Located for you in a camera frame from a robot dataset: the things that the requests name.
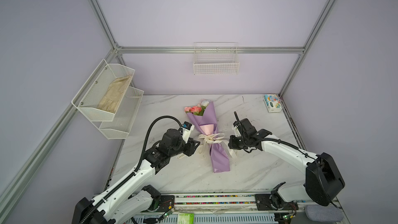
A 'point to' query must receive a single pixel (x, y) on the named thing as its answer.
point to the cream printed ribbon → (215, 138)
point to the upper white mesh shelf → (100, 97)
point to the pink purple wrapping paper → (208, 123)
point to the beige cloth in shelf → (112, 99)
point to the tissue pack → (273, 103)
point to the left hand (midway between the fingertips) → (196, 142)
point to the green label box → (185, 218)
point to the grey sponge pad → (325, 214)
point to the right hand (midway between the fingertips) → (227, 144)
